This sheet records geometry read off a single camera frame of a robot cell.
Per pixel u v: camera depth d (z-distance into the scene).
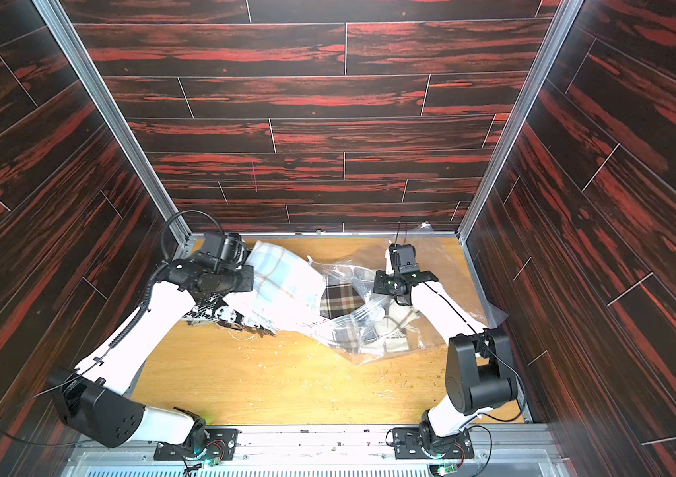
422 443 0.73
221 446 0.73
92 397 0.39
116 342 0.43
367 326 0.86
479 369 0.44
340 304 0.98
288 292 0.87
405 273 0.69
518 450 0.73
